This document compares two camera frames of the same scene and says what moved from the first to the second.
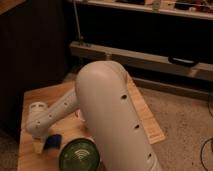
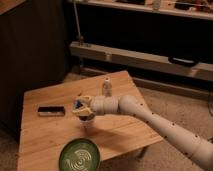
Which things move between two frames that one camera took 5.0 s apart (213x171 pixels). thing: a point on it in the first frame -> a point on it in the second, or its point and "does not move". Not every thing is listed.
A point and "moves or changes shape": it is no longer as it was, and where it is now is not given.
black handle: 183,61 does not move
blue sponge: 53,141 moves or changes shape
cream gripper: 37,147 -> 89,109
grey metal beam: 87,53 does not move
